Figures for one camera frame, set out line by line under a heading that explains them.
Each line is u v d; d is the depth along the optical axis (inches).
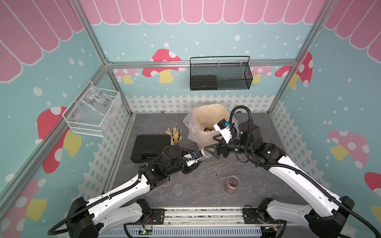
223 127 22.1
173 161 21.7
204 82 33.7
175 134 41.9
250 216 29.2
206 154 24.8
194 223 29.0
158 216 29.3
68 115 24.5
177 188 33.0
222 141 22.9
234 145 22.5
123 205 18.9
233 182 32.5
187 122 34.1
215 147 22.4
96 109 28.0
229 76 37.8
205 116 36.3
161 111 49.0
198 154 23.7
